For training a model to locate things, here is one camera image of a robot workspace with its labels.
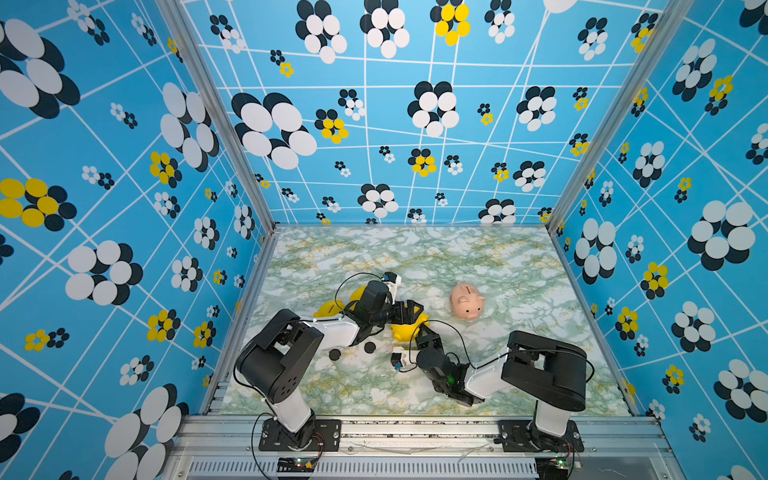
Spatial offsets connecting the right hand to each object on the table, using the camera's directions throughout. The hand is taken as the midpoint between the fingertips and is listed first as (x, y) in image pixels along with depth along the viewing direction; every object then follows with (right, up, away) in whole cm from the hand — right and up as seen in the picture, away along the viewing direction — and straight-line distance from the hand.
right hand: (429, 323), depth 87 cm
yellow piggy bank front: (-29, +4, -1) cm, 30 cm away
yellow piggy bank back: (-7, -1, -5) cm, 8 cm away
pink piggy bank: (+11, +6, +1) cm, 13 cm away
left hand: (-3, +3, +3) cm, 5 cm away
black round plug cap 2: (-18, -8, +1) cm, 20 cm away
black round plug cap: (-28, -9, 0) cm, 30 cm away
